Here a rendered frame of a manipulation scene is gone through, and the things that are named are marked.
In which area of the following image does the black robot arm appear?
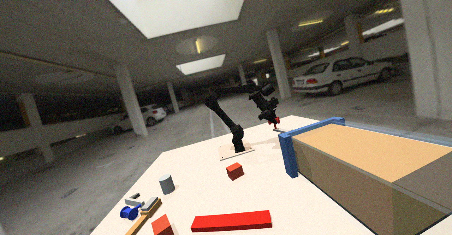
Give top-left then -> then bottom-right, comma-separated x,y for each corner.
205,82 -> 279,153

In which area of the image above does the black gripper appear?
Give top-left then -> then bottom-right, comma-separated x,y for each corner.
257,99 -> 278,125

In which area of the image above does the grey cylinder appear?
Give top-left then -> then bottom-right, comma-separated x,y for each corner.
159,174 -> 175,195

